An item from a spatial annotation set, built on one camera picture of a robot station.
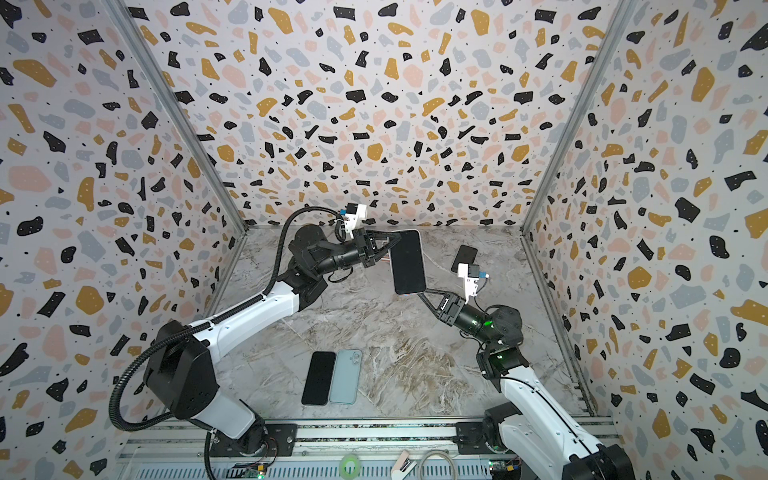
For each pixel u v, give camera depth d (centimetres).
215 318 48
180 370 43
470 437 74
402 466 69
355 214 67
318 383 85
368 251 63
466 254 112
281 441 73
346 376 84
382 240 67
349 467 71
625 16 71
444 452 72
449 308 62
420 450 73
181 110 87
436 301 70
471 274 65
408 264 67
